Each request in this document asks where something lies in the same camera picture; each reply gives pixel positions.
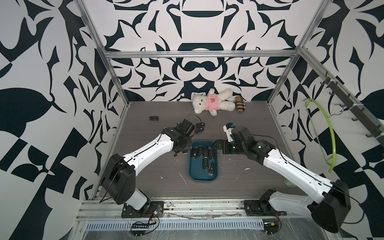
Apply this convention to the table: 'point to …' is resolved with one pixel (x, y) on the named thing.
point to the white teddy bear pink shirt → (213, 102)
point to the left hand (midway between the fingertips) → (187, 143)
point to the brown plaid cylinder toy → (240, 104)
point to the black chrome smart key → (211, 168)
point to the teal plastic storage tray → (196, 171)
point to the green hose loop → (334, 147)
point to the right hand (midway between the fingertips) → (217, 143)
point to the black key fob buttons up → (153, 118)
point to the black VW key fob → (195, 153)
